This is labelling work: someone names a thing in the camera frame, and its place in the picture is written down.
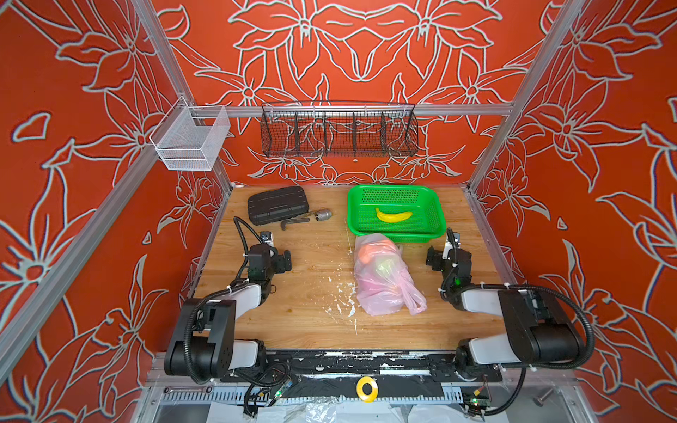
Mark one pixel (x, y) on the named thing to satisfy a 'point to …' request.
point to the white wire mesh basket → (190, 137)
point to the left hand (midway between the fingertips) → (274, 250)
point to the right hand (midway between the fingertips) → (447, 245)
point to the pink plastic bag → (383, 282)
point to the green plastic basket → (427, 223)
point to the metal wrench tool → (319, 215)
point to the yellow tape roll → (367, 398)
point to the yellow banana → (392, 218)
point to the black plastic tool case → (270, 204)
